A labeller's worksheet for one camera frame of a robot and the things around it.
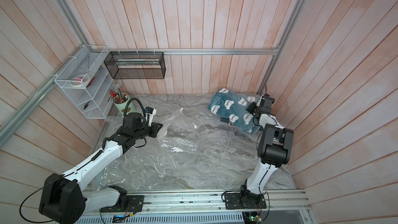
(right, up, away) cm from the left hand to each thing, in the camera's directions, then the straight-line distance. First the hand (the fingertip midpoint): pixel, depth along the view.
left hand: (161, 127), depth 83 cm
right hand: (+55, +13, +16) cm, 58 cm away
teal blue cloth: (+42, +12, +13) cm, 46 cm away
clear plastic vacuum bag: (-2, -20, +3) cm, 20 cm away
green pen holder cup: (-30, +15, +15) cm, 37 cm away
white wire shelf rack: (-34, +15, -5) cm, 37 cm away
